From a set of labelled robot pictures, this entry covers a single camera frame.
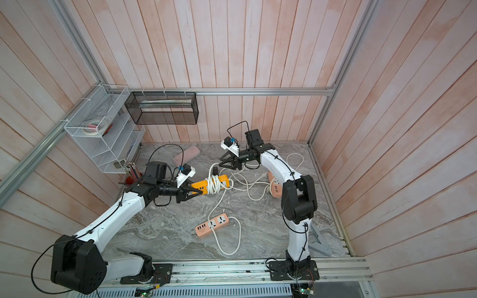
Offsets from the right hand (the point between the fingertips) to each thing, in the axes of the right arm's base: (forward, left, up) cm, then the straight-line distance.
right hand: (221, 161), depth 85 cm
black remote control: (+7, +6, -18) cm, 20 cm away
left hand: (-16, +8, -1) cm, 18 cm away
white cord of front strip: (-29, +1, -19) cm, 35 cm away
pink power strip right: (-4, -27, -15) cm, 32 cm away
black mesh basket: (+21, +29, +15) cm, 39 cm away
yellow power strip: (-15, +6, +3) cm, 17 cm away
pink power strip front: (-23, +2, -17) cm, 29 cm away
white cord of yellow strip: (-15, +1, +3) cm, 16 cm away
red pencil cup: (-6, +43, -6) cm, 44 cm away
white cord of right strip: (-2, -25, -17) cm, 30 cm away
